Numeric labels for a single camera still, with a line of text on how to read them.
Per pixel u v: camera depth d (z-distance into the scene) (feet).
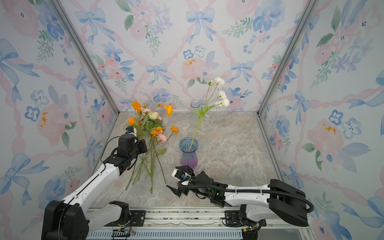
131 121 3.60
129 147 2.11
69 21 2.44
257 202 1.54
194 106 3.20
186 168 2.26
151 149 3.20
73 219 1.27
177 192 2.09
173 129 3.50
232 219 2.40
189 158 2.64
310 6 2.26
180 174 1.95
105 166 1.80
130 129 2.42
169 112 2.81
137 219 2.43
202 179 1.90
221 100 2.42
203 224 2.40
